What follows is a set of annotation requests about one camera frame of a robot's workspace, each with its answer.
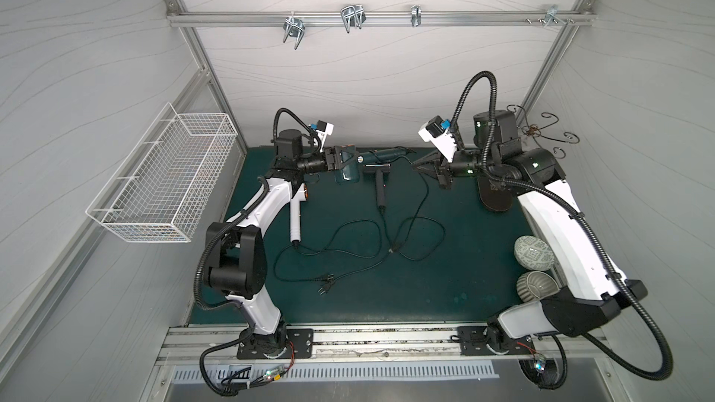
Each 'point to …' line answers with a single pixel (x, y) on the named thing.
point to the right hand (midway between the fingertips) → (415, 163)
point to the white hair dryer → (295, 213)
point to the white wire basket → (163, 191)
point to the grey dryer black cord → (395, 247)
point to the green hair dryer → (351, 173)
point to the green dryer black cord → (419, 208)
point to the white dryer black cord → (361, 238)
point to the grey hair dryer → (380, 170)
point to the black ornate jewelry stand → (533, 132)
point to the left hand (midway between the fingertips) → (354, 157)
